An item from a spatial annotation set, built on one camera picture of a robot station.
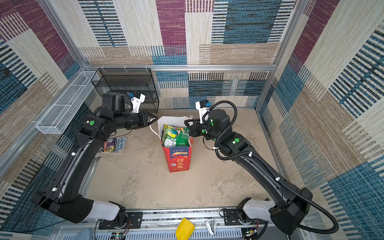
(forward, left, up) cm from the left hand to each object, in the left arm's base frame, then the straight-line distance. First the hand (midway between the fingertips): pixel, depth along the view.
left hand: (158, 115), depth 65 cm
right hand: (-3, -11, -3) cm, 12 cm away
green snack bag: (-1, -5, -15) cm, 16 cm away
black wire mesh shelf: (+45, +25, -12) cm, 53 cm away
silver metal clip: (-36, -23, -37) cm, 56 cm away
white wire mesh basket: (+6, +49, -6) cm, 50 cm away
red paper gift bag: (-10, -8, -20) cm, 24 cm away
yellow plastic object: (-37, -10, -37) cm, 54 cm away
